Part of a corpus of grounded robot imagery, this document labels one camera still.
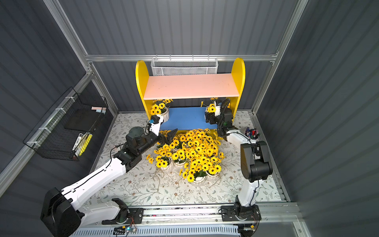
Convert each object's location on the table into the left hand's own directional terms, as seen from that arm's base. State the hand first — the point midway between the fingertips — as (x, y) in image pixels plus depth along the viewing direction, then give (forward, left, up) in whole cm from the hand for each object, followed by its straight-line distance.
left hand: (168, 124), depth 72 cm
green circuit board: (-40, +22, -33) cm, 56 cm away
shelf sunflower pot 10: (-14, -23, -18) cm, 32 cm away
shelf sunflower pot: (+16, +6, -5) cm, 18 cm away
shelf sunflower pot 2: (+14, -23, -3) cm, 27 cm away
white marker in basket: (-6, +43, -4) cm, 43 cm away
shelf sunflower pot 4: (+3, -24, -19) cm, 31 cm away
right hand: (+21, -26, -11) cm, 35 cm away
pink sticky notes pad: (+16, +42, -5) cm, 45 cm away
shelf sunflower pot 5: (-5, -22, -16) cm, 28 cm away
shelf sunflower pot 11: (-16, -13, -19) cm, 28 cm away
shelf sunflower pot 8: (-12, +3, -17) cm, 21 cm away
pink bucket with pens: (+8, -50, -19) cm, 54 cm away
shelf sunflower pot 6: (-9, -13, -17) cm, 24 cm away
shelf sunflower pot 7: (-9, -5, -18) cm, 21 cm away
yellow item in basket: (-9, +39, -4) cm, 40 cm away
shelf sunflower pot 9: (-4, -1, -15) cm, 16 cm away
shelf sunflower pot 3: (+4, -15, -16) cm, 22 cm away
